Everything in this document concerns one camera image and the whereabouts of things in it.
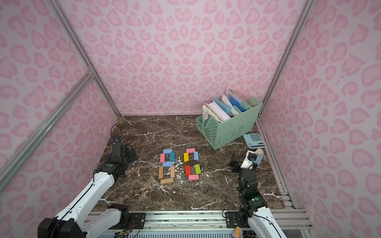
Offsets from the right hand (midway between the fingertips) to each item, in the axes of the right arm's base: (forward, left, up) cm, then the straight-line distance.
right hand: (240, 154), depth 79 cm
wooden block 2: (-10, +40, -14) cm, 44 cm away
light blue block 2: (+1, +42, -15) cm, 45 cm away
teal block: (+6, +40, -15) cm, 43 cm away
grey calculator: (+18, -15, -14) cm, 27 cm away
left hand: (+1, +64, 0) cm, 64 cm away
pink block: (+5, +46, -14) cm, 48 cm away
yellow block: (+5, +31, -15) cm, 34 cm away
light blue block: (+10, +43, -15) cm, 47 cm away
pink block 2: (+11, +28, -15) cm, 33 cm away
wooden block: (-5, +45, -14) cm, 47 cm away
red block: (-3, +29, -15) cm, 33 cm away
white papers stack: (+25, +15, +10) cm, 31 cm away
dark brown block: (+2, +27, -15) cm, 31 cm away
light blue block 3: (+6, +24, -14) cm, 29 cm away
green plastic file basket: (+12, +11, +1) cm, 16 cm away
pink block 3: (-8, +25, -14) cm, 30 cm away
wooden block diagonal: (-4, +38, -16) cm, 42 cm away
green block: (-3, +23, -15) cm, 28 cm away
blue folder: (+33, -2, +6) cm, 34 cm away
